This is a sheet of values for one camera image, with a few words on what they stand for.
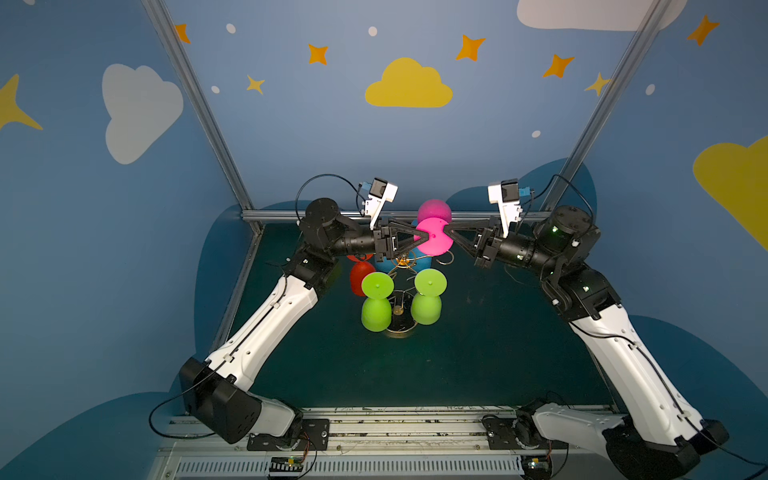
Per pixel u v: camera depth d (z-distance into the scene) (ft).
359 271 2.57
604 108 2.82
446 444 2.41
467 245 1.74
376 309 2.38
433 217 1.77
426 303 2.41
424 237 1.80
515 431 2.40
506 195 1.53
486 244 1.66
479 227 1.65
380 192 1.71
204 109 2.80
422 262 2.82
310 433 2.45
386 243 1.71
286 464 2.39
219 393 1.26
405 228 1.77
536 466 2.40
